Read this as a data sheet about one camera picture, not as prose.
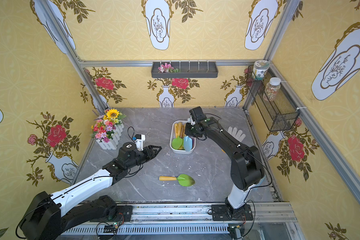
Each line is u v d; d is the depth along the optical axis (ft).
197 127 2.07
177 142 3.20
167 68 2.88
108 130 2.88
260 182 1.64
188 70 3.03
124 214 2.41
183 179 2.74
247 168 1.50
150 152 2.35
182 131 3.35
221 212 2.40
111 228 2.39
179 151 3.11
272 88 2.36
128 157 2.04
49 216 1.29
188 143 2.86
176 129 3.29
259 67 2.76
